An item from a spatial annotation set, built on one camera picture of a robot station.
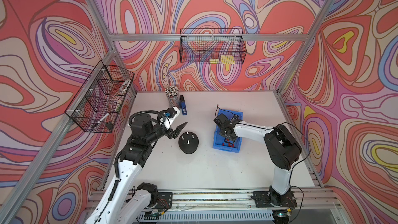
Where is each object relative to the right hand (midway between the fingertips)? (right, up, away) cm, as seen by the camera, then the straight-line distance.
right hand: (227, 136), depth 96 cm
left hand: (-25, +14, -27) cm, 40 cm away
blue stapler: (-29, +20, +14) cm, 38 cm away
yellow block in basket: (0, +47, -5) cm, 47 cm away
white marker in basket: (-65, +12, -23) cm, 70 cm away
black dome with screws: (-23, 0, -15) cm, 28 cm away
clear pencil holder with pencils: (-34, +27, 0) cm, 44 cm away
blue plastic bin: (-5, -3, -2) cm, 7 cm away
